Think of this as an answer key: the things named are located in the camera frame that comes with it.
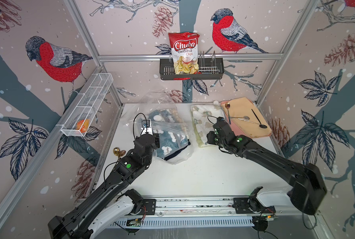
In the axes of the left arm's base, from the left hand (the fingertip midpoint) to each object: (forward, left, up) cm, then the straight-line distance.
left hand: (154, 127), depth 72 cm
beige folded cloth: (+32, -64, -29) cm, 77 cm away
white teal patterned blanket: (+27, -32, -23) cm, 47 cm away
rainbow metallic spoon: (+40, -51, -27) cm, 70 cm away
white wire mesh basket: (+2, +37, +3) cm, 37 cm away
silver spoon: (+28, -63, -28) cm, 74 cm away
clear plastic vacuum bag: (+47, +6, -27) cm, 55 cm away
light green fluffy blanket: (+5, -26, -26) cm, 36 cm away
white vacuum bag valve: (+16, +2, -13) cm, 21 cm away
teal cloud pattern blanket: (+8, -8, -19) cm, 22 cm away
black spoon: (+21, -72, -28) cm, 80 cm away
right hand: (+3, -28, -12) cm, 31 cm away
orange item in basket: (-2, +31, +5) cm, 31 cm away
